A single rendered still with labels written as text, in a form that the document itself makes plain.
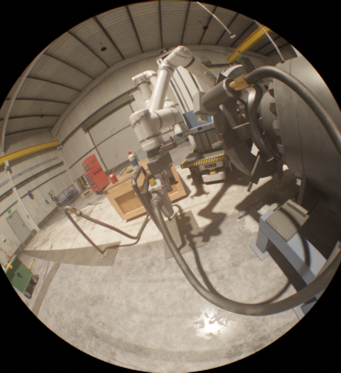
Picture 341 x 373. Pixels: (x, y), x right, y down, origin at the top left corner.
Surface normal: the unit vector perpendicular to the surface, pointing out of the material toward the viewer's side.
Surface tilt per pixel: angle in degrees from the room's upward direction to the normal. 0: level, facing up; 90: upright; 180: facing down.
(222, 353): 0
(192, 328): 0
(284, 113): 80
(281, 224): 0
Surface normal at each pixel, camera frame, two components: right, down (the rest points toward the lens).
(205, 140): -0.40, 0.53
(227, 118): 0.12, 0.37
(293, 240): -0.39, -0.84
